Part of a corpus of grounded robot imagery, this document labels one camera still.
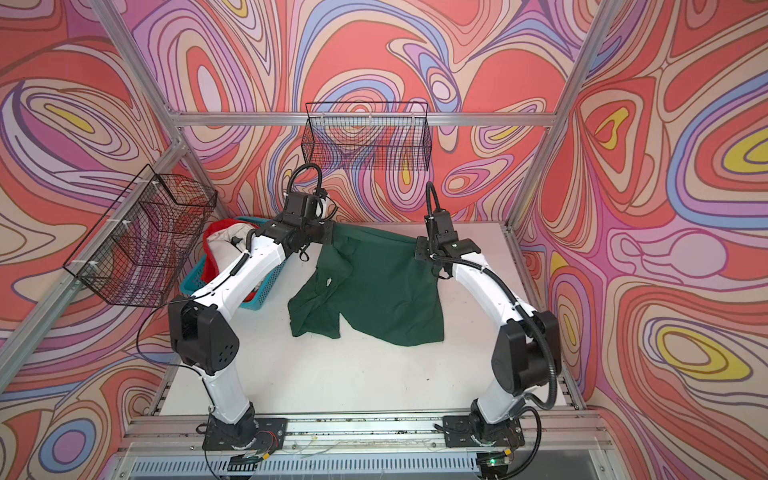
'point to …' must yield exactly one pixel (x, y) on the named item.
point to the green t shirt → (374, 286)
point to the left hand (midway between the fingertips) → (333, 223)
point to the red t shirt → (208, 269)
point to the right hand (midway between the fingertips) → (426, 252)
